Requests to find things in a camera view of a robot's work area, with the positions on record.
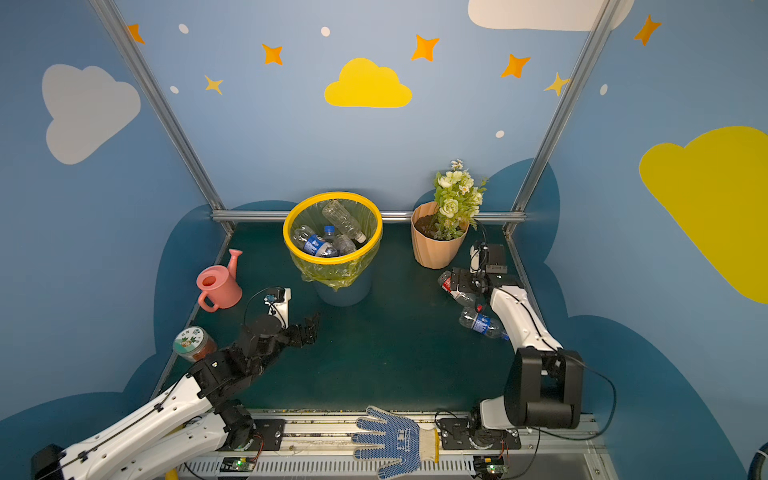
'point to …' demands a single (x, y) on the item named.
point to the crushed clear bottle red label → (445, 280)
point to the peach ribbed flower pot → (428, 250)
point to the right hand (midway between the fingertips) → (471, 275)
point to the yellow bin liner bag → (308, 211)
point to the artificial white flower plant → (459, 199)
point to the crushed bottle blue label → (483, 324)
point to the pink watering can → (221, 284)
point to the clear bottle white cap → (342, 244)
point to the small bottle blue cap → (329, 235)
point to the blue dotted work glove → (404, 444)
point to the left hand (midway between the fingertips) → (309, 313)
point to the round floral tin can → (194, 343)
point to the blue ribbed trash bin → (349, 295)
